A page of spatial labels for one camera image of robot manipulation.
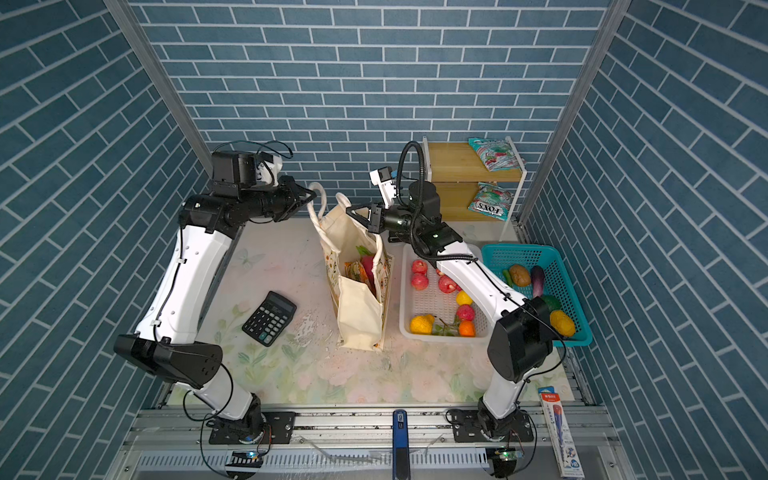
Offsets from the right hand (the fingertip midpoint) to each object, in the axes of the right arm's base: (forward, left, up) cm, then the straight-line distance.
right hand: (345, 210), depth 69 cm
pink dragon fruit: (+6, -2, -26) cm, 27 cm away
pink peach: (-6, -33, -34) cm, 48 cm away
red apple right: (+11, -18, -35) cm, 41 cm away
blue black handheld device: (-41, -16, -37) cm, 58 cm away
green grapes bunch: (-12, -26, -36) cm, 46 cm away
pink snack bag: (-1, 0, -23) cm, 23 cm away
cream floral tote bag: (-16, -4, -22) cm, 28 cm away
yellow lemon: (-11, -20, -33) cm, 40 cm away
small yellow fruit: (-1, -32, -35) cm, 48 cm away
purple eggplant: (+10, -58, -36) cm, 69 cm away
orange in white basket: (-11, -33, -35) cm, 49 cm away
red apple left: (+4, -19, -34) cm, 39 cm away
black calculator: (-12, +26, -36) cm, 47 cm away
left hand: (+3, +7, +3) cm, 8 cm away
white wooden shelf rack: (+26, -28, -6) cm, 39 cm away
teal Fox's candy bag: (+31, -42, -20) cm, 56 cm away
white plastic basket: (+2, -19, -38) cm, 43 cm away
